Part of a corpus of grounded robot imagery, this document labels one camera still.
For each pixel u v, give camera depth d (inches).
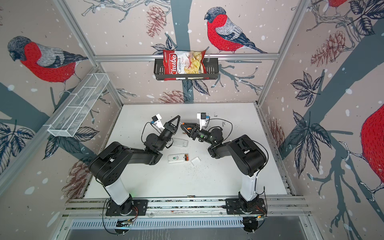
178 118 31.3
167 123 29.3
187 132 31.1
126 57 35.7
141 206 28.9
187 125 31.2
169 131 29.3
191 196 30.5
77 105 30.5
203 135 29.9
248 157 20.1
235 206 28.8
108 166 19.0
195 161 35.5
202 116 29.3
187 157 35.5
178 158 35.4
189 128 30.6
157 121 29.9
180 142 38.2
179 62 34.4
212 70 37.1
